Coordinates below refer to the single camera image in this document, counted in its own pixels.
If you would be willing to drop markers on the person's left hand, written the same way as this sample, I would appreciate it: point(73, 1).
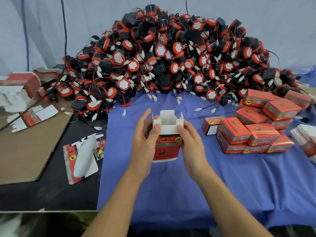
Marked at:
point(144, 153)

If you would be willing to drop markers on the person's right hand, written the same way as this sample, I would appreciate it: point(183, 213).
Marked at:
point(193, 153)

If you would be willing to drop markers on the pile of black red buzzers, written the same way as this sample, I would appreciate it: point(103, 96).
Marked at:
point(168, 56)

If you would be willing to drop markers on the stack of box blanks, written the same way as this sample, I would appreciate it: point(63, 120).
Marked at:
point(305, 138)

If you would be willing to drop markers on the person's right forearm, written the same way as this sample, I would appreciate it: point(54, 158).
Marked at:
point(229, 212)

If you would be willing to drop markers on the person's left forearm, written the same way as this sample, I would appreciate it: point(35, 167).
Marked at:
point(116, 212)

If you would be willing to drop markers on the blue table cloth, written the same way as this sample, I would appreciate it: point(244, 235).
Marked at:
point(256, 185)

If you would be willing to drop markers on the brown cardboard piece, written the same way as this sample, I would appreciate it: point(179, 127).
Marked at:
point(29, 150)

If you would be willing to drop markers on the brown cardboard sheet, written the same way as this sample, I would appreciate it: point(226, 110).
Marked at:
point(310, 91)

